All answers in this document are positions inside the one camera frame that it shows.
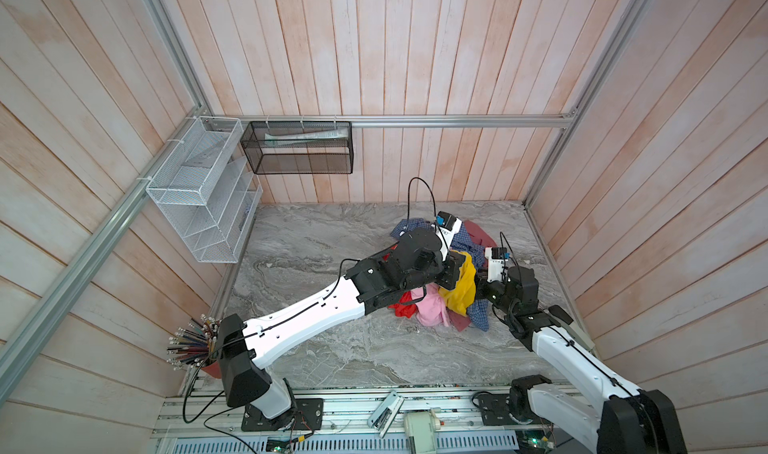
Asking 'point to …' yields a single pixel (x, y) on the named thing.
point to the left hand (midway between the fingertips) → (464, 266)
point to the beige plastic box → (423, 426)
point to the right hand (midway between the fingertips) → (467, 269)
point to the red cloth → (404, 310)
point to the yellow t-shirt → (461, 297)
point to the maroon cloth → (477, 235)
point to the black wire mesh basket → (299, 147)
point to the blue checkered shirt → (460, 241)
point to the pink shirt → (431, 311)
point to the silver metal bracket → (385, 414)
